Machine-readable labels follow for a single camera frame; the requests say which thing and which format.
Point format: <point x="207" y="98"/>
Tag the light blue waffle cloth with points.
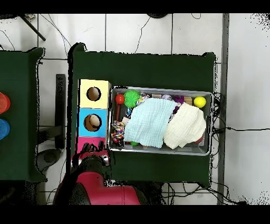
<point x="147" y="122"/>

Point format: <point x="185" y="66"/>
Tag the yellow ball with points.
<point x="199" y="101"/>

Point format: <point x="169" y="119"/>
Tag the wooden box with three holes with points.
<point x="92" y="104"/>

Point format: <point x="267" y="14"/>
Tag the green cloth on side table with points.
<point x="19" y="126"/>

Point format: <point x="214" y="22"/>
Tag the blue round disc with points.
<point x="3" y="129"/>

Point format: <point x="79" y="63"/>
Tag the green spiky ball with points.
<point x="131" y="99"/>

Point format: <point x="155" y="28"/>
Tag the white baseball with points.
<point x="166" y="97"/>

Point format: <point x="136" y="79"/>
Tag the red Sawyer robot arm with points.
<point x="101" y="190"/>

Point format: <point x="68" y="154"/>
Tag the dark green tablecloth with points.
<point x="143" y="69"/>

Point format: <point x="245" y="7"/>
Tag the cream waffle cloth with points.
<point x="185" y="126"/>

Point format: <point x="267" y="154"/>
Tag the grey metal rail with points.
<point x="224" y="63"/>

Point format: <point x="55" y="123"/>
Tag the black round object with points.
<point x="157" y="15"/>

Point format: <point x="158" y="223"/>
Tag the red round disc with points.
<point x="4" y="103"/>

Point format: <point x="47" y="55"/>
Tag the purple monster toy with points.
<point x="178" y="99"/>

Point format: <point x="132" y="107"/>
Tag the black rod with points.
<point x="33" y="29"/>

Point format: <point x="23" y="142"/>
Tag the grey stand foot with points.
<point x="49" y="157"/>

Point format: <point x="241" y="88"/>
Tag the clear mesh bin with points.
<point x="160" y="150"/>

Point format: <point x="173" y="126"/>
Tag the orange red ball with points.
<point x="119" y="99"/>

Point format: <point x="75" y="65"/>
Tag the black flat panel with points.
<point x="60" y="109"/>

